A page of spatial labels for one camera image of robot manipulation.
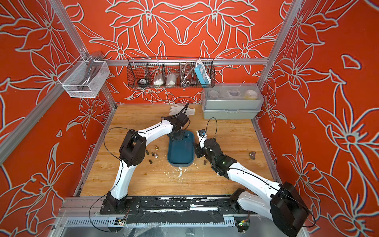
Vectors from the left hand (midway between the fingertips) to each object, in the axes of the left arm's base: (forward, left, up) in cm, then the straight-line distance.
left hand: (179, 135), depth 99 cm
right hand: (-12, -10, +13) cm, 20 cm away
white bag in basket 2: (+22, +6, +28) cm, 37 cm away
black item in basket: (+23, +26, +26) cm, 43 cm away
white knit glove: (+27, +5, -2) cm, 28 cm away
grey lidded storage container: (+22, -35, +13) cm, 44 cm away
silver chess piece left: (-15, +13, -1) cm, 20 cm away
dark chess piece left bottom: (-19, +16, -2) cm, 25 cm away
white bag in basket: (+21, +14, +30) cm, 39 cm away
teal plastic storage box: (-12, -3, -2) cm, 13 cm away
